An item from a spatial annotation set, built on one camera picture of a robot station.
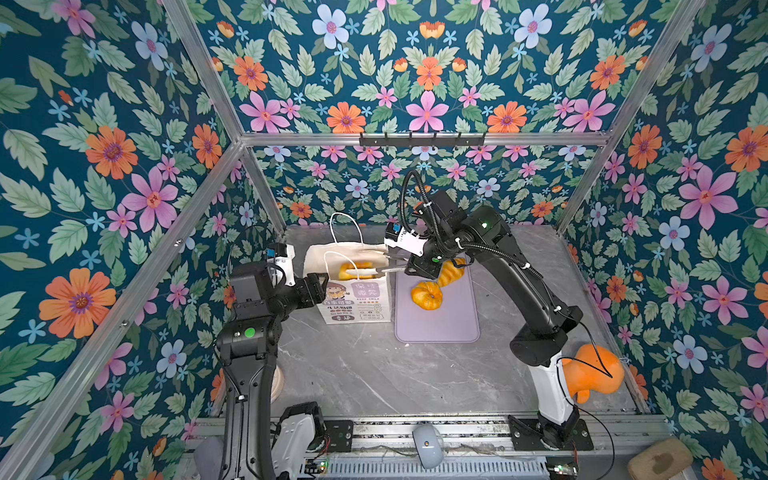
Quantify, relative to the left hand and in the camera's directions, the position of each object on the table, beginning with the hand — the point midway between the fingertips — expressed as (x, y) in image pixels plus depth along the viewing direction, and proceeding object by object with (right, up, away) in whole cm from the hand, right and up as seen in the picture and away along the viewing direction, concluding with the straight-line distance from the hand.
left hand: (318, 269), depth 67 cm
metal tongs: (+12, -1, +4) cm, 13 cm away
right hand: (+21, +3, +5) cm, 22 cm away
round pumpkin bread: (+27, -10, +30) cm, 42 cm away
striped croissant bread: (+36, -2, +33) cm, 49 cm away
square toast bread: (+8, +1, +11) cm, 14 cm away
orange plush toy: (+70, -27, +10) cm, 75 cm away
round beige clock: (-15, -32, +13) cm, 37 cm away
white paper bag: (+5, -10, +15) cm, 18 cm away
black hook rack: (+25, +39, +26) cm, 53 cm away
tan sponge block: (+79, -44, 0) cm, 91 cm away
